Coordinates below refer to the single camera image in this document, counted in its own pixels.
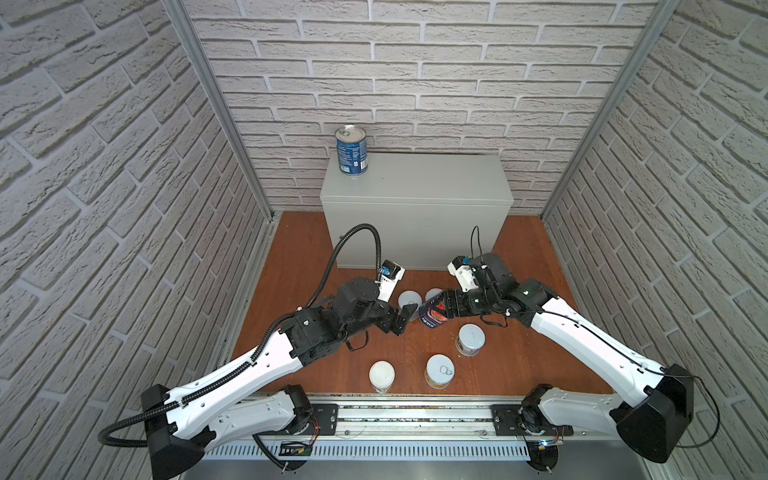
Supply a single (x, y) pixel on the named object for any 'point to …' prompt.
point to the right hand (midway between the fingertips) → (444, 303)
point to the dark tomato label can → (433, 315)
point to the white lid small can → (382, 375)
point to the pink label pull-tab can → (430, 293)
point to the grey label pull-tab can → (409, 297)
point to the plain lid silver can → (471, 337)
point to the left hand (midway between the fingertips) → (403, 292)
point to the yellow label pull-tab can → (439, 371)
